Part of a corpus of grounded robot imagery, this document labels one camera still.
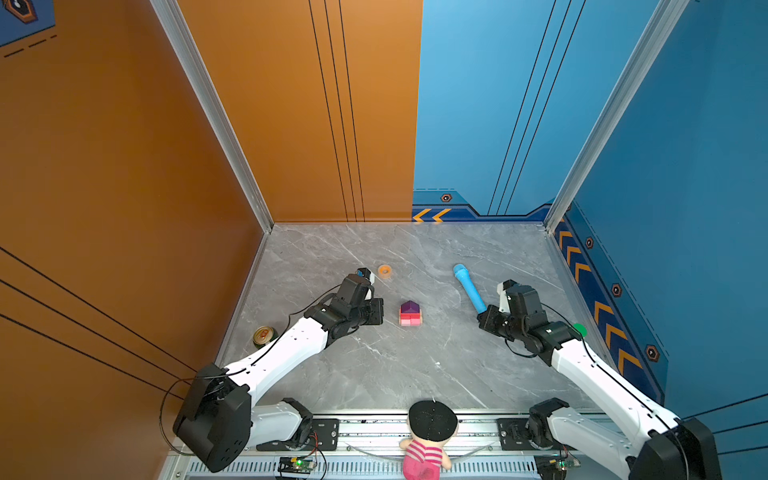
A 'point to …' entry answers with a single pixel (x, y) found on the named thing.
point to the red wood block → (410, 316)
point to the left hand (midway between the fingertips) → (384, 305)
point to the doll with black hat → (431, 424)
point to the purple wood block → (410, 307)
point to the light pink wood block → (410, 322)
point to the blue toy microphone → (474, 294)
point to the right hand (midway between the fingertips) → (474, 316)
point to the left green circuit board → (295, 465)
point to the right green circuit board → (554, 467)
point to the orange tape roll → (384, 271)
